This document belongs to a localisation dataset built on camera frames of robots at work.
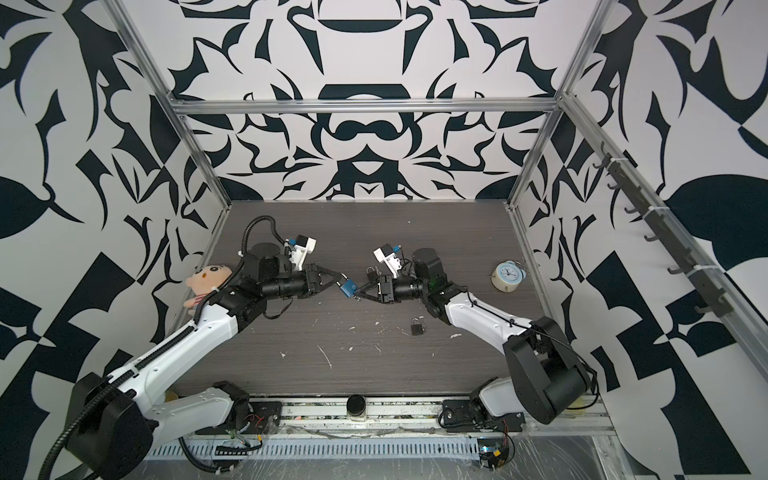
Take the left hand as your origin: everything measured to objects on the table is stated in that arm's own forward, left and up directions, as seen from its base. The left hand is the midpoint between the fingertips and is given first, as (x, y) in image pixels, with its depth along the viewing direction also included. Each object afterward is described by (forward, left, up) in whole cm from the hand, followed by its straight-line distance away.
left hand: (342, 272), depth 73 cm
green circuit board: (-35, -34, -24) cm, 55 cm away
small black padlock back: (-5, -20, -24) cm, 31 cm away
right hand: (-4, -4, -4) cm, 7 cm away
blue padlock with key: (-3, -1, -4) cm, 5 cm away
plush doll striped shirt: (+8, +43, -15) cm, 46 cm away
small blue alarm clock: (+9, -50, -20) cm, 54 cm away
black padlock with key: (+13, -7, -23) cm, 27 cm away
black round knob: (-26, -3, -13) cm, 30 cm away
